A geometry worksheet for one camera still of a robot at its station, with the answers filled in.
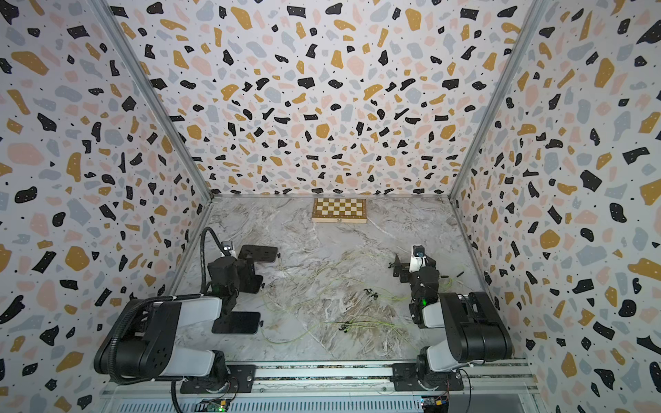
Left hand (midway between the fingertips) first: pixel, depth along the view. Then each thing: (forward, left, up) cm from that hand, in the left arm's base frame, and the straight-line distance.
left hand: (236, 257), depth 92 cm
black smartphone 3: (-20, -3, -9) cm, 22 cm away
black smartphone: (0, -9, +2) cm, 9 cm away
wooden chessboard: (+27, -37, -5) cm, 46 cm away
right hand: (-1, -63, +1) cm, 63 cm away
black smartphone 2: (-7, -5, -7) cm, 12 cm away
